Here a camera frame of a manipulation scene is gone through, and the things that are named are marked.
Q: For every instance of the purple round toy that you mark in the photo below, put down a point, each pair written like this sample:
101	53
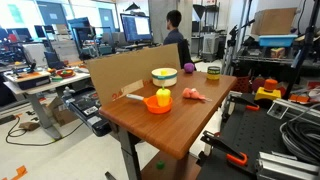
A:
189	67

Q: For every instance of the yellow toy bell pepper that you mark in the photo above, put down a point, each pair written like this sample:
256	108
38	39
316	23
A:
163	96

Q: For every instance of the white bowl teal stripe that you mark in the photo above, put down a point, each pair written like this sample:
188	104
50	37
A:
164	80

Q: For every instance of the orange toy pan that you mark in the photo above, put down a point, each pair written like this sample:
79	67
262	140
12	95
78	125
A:
153	106

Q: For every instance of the small yellow toy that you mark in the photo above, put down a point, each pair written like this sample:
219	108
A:
164	72

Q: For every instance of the pink toy meat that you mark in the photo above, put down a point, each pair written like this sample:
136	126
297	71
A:
190	94

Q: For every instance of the wooden table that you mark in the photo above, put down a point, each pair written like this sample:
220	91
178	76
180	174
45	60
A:
173	123

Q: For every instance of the cardboard panel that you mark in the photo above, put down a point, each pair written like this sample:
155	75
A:
123	73

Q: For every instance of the yellow green can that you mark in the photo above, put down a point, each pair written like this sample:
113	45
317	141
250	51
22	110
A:
213	74

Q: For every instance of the person in dark shirt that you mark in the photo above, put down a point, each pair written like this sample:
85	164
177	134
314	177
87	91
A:
173	35

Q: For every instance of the computer monitor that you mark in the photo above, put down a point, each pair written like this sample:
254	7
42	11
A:
136	28

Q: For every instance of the white appliance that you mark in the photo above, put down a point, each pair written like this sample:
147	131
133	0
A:
210	46

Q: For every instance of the black machine with labels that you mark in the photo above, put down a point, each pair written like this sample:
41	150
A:
86	110

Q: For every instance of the red basket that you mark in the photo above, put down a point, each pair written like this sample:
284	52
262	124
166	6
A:
240	85

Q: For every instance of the black tripod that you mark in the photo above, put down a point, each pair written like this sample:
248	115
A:
233	43

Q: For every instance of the red bowl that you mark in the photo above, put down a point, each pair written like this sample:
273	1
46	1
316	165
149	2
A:
65	73

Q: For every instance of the small cardboard box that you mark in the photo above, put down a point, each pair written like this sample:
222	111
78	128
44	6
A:
61	113

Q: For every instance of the black perforated breadboard table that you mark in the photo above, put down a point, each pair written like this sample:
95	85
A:
256	133

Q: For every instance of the yellow emergency stop button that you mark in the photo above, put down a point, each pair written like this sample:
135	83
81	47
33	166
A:
268	93

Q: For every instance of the dark laptop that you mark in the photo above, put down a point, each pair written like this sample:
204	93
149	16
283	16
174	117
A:
53	60

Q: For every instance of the colourful wooden block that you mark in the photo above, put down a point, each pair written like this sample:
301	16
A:
277	52

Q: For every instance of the white desk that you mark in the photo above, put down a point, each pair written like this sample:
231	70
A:
36	88

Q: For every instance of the blue plastic bin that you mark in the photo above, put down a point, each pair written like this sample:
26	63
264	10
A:
276	40

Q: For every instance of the black box with orange top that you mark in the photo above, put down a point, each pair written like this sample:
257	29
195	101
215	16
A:
31	81

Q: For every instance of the aluminium extrusion bar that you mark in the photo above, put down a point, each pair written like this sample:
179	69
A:
290	108
286	168

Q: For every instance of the large cardboard box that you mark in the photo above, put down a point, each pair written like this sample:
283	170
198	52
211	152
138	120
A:
273	21

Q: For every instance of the orange floor tape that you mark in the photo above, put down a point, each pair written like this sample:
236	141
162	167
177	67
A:
20	171

